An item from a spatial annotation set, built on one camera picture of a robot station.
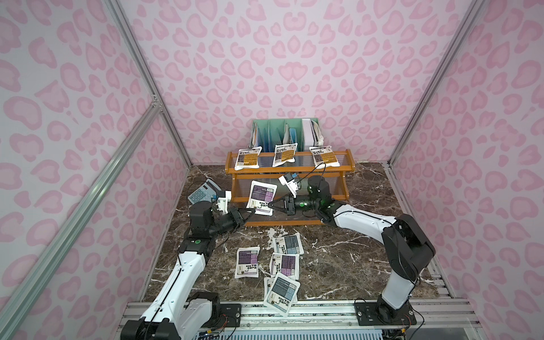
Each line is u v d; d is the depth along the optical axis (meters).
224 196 0.73
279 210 0.75
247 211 0.75
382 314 0.65
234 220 0.67
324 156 0.81
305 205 0.72
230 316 0.73
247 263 0.84
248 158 0.80
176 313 0.42
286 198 0.73
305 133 0.97
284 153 0.81
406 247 0.47
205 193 1.07
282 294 0.76
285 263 0.84
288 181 0.73
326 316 0.75
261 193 0.78
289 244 0.90
